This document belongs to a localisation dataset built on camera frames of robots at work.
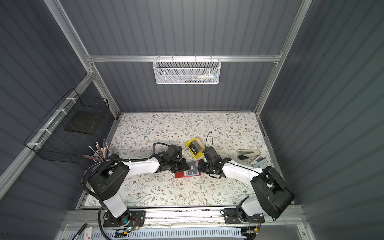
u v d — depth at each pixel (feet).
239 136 3.46
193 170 2.92
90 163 3.01
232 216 2.38
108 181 1.54
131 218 2.38
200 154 3.10
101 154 2.85
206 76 2.99
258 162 2.99
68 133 2.41
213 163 2.24
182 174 2.90
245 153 3.10
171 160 2.40
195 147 3.15
